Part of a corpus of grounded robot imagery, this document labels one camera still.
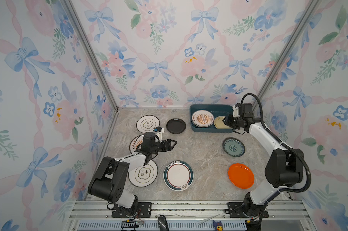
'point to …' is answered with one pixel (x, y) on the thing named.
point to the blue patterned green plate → (233, 147)
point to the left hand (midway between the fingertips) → (173, 142)
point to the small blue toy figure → (218, 225)
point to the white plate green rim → (178, 175)
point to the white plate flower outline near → (144, 175)
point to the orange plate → (241, 175)
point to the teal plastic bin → (217, 110)
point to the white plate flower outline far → (147, 123)
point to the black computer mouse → (162, 223)
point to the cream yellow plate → (219, 123)
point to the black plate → (176, 126)
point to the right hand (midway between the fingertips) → (226, 119)
